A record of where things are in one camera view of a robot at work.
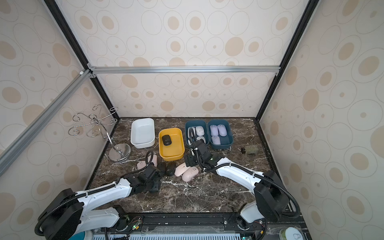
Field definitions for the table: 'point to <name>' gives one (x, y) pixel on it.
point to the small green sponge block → (251, 149)
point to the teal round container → (85, 235)
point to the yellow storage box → (175, 151)
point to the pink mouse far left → (141, 164)
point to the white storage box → (142, 133)
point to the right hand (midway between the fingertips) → (196, 153)
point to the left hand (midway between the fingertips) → (161, 184)
